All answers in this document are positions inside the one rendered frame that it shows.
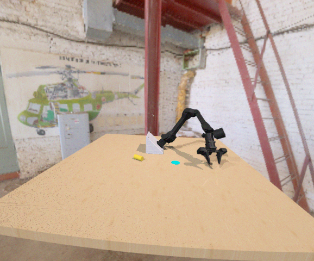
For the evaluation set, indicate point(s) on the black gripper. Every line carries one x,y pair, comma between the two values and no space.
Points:
211,148

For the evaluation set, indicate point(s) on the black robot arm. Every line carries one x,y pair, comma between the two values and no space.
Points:
210,133

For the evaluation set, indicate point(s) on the yellow cylinder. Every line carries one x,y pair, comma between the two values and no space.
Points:
138,157

